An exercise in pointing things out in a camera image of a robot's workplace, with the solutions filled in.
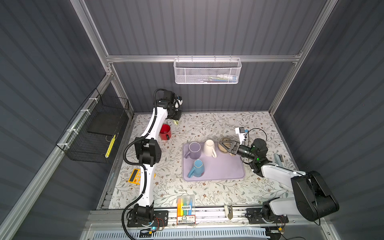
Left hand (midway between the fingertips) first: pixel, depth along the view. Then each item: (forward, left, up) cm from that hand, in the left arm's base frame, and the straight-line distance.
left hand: (177, 115), depth 97 cm
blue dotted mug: (-35, -11, -9) cm, 38 cm away
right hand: (-28, -24, +4) cm, 37 cm away
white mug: (-22, -19, -10) cm, 31 cm away
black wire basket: (-23, +42, +11) cm, 49 cm away
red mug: (-6, +9, -11) cm, 15 cm away
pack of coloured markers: (-53, -4, -16) cm, 55 cm away
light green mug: (-6, +1, -1) cm, 6 cm away
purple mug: (-23, -10, -8) cm, 27 cm away
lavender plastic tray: (-31, -29, -17) cm, 45 cm away
